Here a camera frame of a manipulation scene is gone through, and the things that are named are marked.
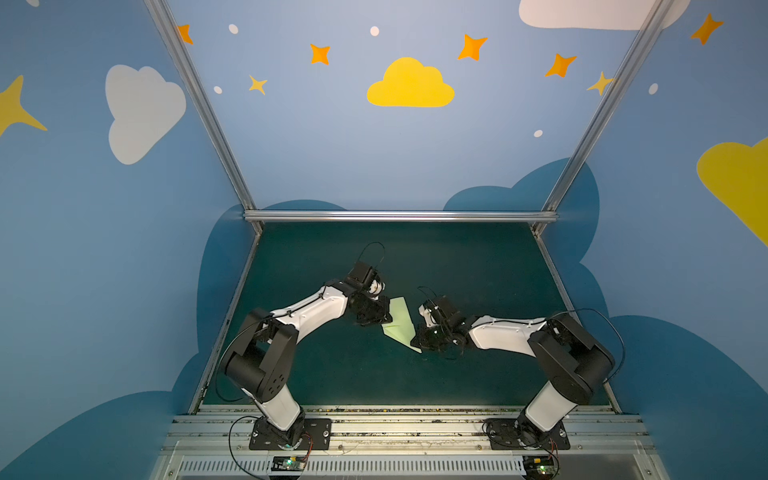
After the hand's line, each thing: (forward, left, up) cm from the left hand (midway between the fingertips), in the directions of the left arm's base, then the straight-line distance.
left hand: (395, 319), depth 86 cm
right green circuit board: (-34, -35, -9) cm, 50 cm away
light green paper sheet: (+1, -2, -8) cm, 8 cm away
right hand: (-3, -5, -7) cm, 9 cm away
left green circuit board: (-34, +26, -9) cm, 44 cm away
